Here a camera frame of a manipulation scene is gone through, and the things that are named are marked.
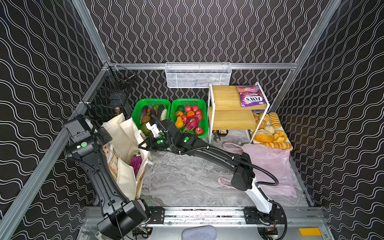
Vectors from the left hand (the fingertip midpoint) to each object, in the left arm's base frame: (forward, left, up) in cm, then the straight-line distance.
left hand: (104, 133), depth 69 cm
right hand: (-4, -15, -5) cm, 16 cm away
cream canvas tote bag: (+1, +1, -29) cm, 29 cm away
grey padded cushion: (-32, -46, -30) cm, 64 cm away
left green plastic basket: (+45, +3, -21) cm, 50 cm away
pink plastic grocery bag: (+5, -92, -31) cm, 97 cm away
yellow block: (-29, -96, -36) cm, 107 cm away
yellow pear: (+30, -29, -26) cm, 49 cm away
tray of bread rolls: (+25, -92, -30) cm, 100 cm away
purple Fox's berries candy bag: (+24, -70, +3) cm, 74 cm away
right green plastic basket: (+49, -45, -24) cm, 71 cm away
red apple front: (+25, -43, -27) cm, 56 cm away
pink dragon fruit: (+29, -38, -24) cm, 53 cm away
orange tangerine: (+40, -36, -26) cm, 60 cm away
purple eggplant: (+44, 0, -27) cm, 51 cm away
